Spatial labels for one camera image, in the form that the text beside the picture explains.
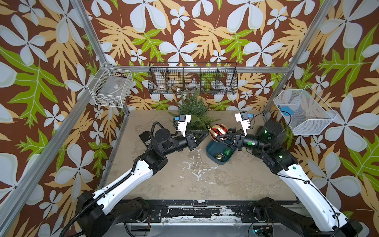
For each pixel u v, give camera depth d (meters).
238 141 0.52
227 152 0.93
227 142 0.55
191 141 0.55
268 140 0.49
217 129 0.56
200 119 0.80
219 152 0.95
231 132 0.57
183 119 0.57
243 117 0.54
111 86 0.86
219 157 0.91
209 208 0.77
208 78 0.97
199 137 0.62
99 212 0.38
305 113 0.82
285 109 0.88
